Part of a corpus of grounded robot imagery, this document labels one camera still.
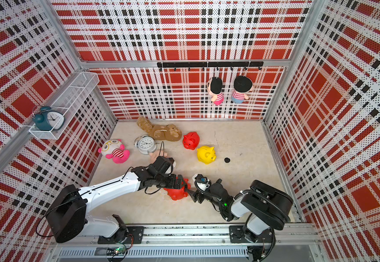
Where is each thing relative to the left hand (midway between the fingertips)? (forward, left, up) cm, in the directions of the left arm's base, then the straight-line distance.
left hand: (179, 184), depth 83 cm
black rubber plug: (+18, -27, -6) cm, 33 cm away
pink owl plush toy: (+21, +41, +1) cm, 46 cm away
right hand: (+1, -8, 0) cm, 8 cm away
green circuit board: (-28, +25, -5) cm, 38 cm away
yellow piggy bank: (+17, -15, +2) cm, 22 cm away
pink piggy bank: (+17, +15, +2) cm, 23 cm away
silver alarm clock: (+27, +24, -2) cm, 36 cm away
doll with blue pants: (+49, -36, +26) cm, 66 cm away
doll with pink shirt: (+49, -20, +25) cm, 59 cm away
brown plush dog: (+32, +9, +3) cm, 34 cm away
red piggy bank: (-5, +1, 0) cm, 5 cm away
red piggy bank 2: (+27, -5, +2) cm, 28 cm away
